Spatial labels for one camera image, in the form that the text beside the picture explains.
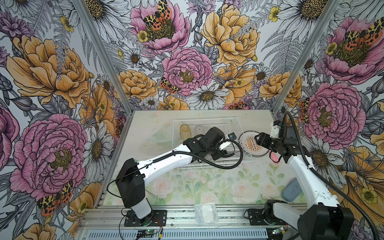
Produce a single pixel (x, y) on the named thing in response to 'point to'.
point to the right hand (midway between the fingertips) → (259, 142)
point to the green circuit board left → (146, 232)
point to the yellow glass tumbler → (185, 132)
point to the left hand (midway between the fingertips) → (219, 149)
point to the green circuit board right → (279, 230)
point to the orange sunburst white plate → (248, 145)
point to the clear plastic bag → (206, 213)
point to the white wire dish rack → (237, 150)
